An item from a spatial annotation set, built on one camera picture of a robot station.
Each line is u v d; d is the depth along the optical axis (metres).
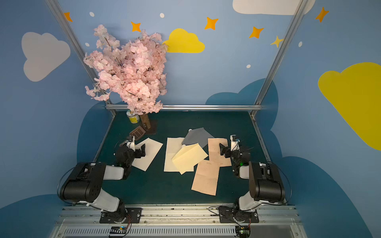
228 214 0.75
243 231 0.73
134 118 1.11
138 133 1.08
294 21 0.74
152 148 1.02
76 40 0.81
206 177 0.89
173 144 1.05
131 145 0.81
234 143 0.82
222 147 0.90
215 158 0.98
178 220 0.74
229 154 0.85
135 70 0.71
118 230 0.73
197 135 1.06
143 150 0.88
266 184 0.46
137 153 0.86
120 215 0.68
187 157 0.97
